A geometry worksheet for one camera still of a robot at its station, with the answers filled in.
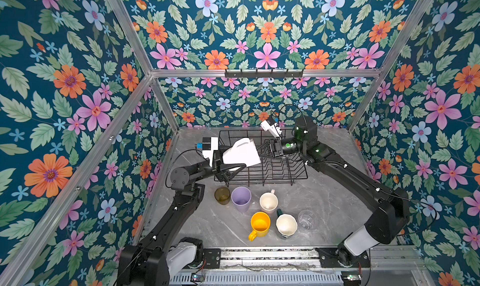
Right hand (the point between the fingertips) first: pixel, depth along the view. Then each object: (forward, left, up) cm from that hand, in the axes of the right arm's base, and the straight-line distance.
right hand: (258, 148), depth 63 cm
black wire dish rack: (+17, -12, -32) cm, 38 cm away
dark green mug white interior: (-14, -12, -34) cm, 39 cm away
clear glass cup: (-11, -22, -38) cm, 45 cm away
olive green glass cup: (-2, +17, -34) cm, 38 cm away
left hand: (-6, +5, 0) cm, 8 cm away
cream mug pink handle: (-4, -5, -35) cm, 35 cm away
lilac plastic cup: (-5, +8, -28) cm, 30 cm away
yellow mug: (-14, -1, -36) cm, 39 cm away
